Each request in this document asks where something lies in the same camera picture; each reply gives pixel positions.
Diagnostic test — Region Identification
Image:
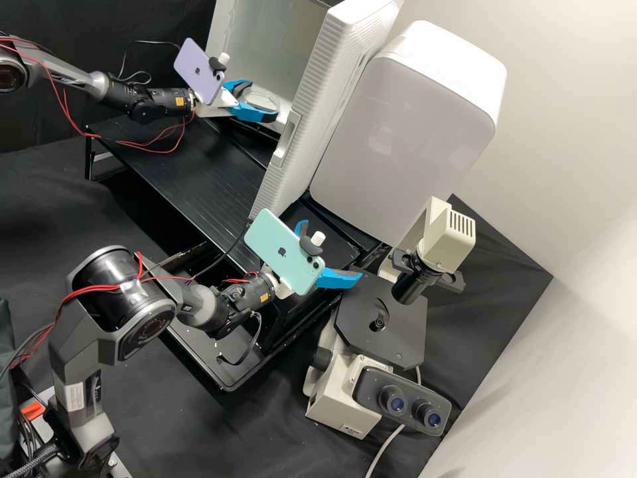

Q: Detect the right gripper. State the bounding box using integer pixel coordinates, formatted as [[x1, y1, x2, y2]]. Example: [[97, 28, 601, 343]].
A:
[[263, 218, 365, 301]]

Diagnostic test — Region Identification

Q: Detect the cream microscope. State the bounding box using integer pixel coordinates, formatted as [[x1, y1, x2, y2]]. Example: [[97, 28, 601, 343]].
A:
[[303, 195, 480, 441]]

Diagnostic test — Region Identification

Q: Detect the left wrist camera phone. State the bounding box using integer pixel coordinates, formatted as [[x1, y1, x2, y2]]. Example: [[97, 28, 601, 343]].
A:
[[173, 37, 233, 106]]

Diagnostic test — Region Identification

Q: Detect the wrist camera phone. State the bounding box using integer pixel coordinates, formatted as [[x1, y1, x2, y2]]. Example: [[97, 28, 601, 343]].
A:
[[173, 37, 233, 106], [244, 208, 327, 295]]

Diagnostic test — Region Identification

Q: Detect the petri dish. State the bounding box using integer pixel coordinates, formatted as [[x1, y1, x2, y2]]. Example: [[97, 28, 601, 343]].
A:
[[242, 89, 281, 114]]

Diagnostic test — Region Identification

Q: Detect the black platform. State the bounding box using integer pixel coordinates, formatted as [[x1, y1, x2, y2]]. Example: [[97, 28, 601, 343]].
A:
[[83, 117, 299, 279], [293, 197, 394, 265]]

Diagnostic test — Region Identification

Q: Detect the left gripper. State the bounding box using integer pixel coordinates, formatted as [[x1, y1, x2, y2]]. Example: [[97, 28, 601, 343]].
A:
[[194, 78, 281, 124]]

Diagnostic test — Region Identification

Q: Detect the black cable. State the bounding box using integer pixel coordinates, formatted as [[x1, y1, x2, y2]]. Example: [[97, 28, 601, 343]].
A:
[[214, 234, 265, 368], [118, 39, 181, 83]]

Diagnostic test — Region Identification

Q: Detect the white box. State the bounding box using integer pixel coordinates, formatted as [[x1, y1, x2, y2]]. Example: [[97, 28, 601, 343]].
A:
[[310, 19, 508, 250]]

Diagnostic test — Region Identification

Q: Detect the black tray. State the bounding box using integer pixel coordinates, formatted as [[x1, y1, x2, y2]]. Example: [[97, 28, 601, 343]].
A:
[[161, 238, 363, 393]]

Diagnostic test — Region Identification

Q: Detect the white incubator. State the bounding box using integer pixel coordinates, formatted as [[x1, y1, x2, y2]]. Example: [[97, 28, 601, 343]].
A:
[[204, 0, 345, 146]]

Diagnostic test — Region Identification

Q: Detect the grey cable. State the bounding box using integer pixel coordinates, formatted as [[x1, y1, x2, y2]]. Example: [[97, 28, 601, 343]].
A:
[[366, 422, 405, 478]]

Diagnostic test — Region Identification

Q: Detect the incubator door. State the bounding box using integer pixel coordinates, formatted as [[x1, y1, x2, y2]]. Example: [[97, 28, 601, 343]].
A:
[[247, 0, 405, 223]]

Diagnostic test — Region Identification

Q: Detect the right wrist camera phone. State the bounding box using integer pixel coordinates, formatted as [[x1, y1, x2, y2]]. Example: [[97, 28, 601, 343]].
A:
[[244, 208, 327, 295]]

